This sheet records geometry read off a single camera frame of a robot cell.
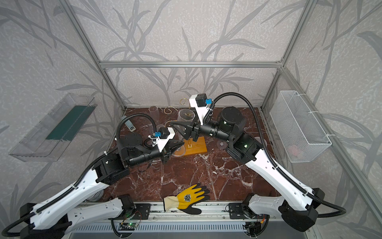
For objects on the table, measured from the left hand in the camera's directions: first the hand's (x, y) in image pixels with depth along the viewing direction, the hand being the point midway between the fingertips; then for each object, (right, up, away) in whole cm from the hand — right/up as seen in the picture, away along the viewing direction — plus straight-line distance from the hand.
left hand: (184, 139), depth 58 cm
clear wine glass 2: (+21, -9, +41) cm, 47 cm away
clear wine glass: (-23, +11, +36) cm, 44 cm away
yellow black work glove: (-1, -34, +17) cm, 38 cm away
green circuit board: (-26, -43, +13) cm, 52 cm away
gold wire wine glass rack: (-11, +16, +41) cm, 46 cm away
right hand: (-2, +10, -8) cm, 13 cm away
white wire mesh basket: (+48, 0, +3) cm, 48 cm away
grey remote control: (-45, +5, +46) cm, 65 cm away
